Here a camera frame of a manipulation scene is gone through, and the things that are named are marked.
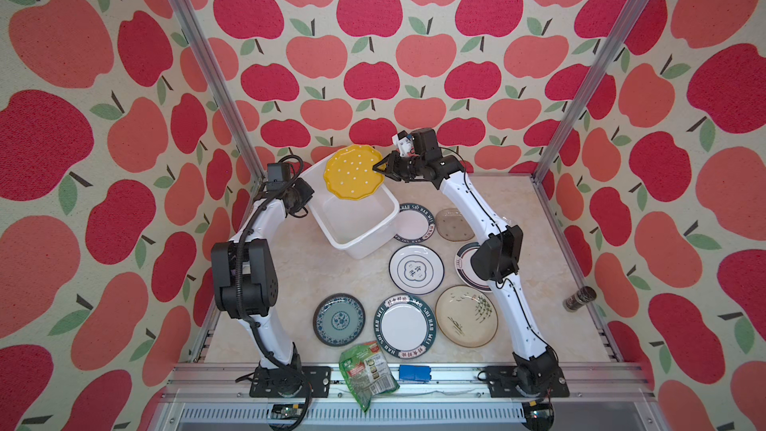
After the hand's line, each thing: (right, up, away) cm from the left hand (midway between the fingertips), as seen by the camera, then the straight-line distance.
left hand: (314, 192), depth 95 cm
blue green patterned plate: (+10, -37, -11) cm, 40 cm away
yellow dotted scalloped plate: (+12, +5, -5) cm, 14 cm away
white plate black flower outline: (+33, -25, -1) cm, 42 cm away
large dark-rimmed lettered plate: (+29, -39, -13) cm, 50 cm away
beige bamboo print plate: (+47, -37, -9) cm, 61 cm away
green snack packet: (+18, -47, -20) cm, 54 cm away
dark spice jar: (+77, -29, -16) cm, 84 cm away
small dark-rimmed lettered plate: (+34, -11, +10) cm, 37 cm away
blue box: (+31, -48, -19) cm, 60 cm away
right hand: (+20, +6, -7) cm, 22 cm away
